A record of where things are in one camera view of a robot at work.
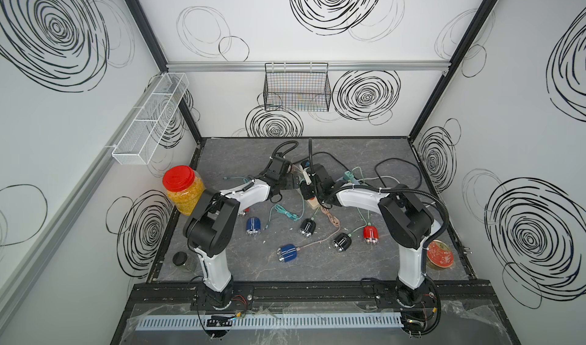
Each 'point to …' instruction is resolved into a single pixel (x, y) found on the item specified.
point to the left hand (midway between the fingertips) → (288, 179)
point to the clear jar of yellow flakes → (185, 186)
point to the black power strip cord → (376, 166)
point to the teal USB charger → (349, 176)
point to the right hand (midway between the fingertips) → (303, 185)
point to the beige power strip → (313, 203)
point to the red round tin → (439, 254)
